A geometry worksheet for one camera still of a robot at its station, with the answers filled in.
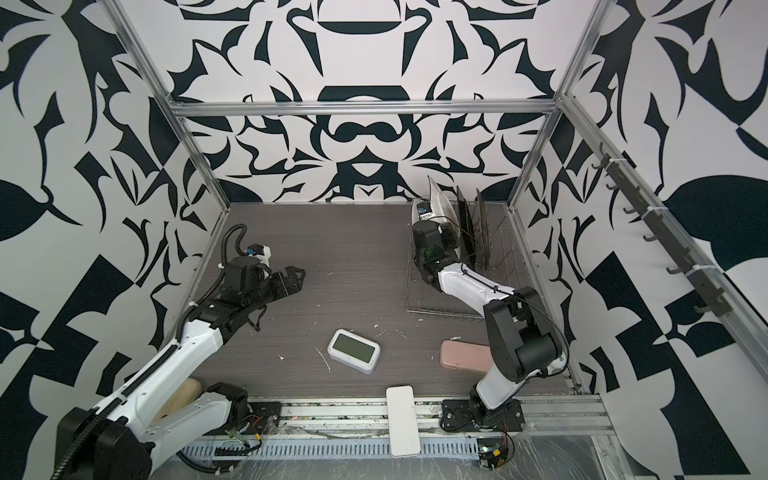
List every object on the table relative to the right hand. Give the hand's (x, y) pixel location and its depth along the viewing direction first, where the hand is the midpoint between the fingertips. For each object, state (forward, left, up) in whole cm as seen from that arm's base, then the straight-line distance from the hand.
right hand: (452, 221), depth 87 cm
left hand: (-14, +44, -3) cm, 46 cm away
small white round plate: (+7, +10, -3) cm, 12 cm away
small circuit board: (-54, -5, -23) cm, 58 cm away
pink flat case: (-30, -1, -23) cm, 38 cm away
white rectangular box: (-47, +16, -16) cm, 52 cm away
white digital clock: (-31, +29, -17) cm, 45 cm away
